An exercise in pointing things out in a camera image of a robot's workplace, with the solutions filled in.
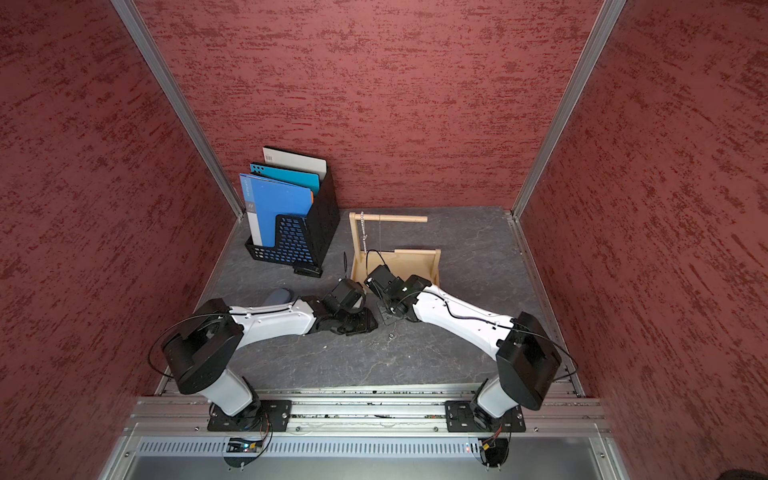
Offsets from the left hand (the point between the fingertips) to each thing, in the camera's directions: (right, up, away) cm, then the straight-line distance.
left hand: (372, 332), depth 86 cm
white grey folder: (-28, +55, +13) cm, 63 cm away
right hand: (+7, +7, -3) cm, 10 cm away
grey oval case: (-31, +9, +7) cm, 33 cm away
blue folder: (-33, +40, +3) cm, 52 cm away
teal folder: (-28, +48, +6) cm, 56 cm away
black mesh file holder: (-21, +28, +5) cm, 35 cm away
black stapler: (-22, +17, +14) cm, 31 cm away
